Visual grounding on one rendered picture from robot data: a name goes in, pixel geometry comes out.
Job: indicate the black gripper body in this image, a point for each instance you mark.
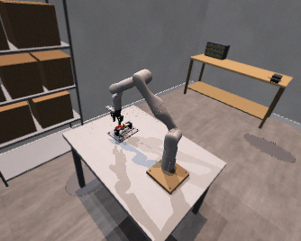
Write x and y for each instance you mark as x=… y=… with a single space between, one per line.
x=117 y=112

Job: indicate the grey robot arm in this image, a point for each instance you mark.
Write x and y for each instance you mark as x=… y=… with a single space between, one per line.
x=157 y=107

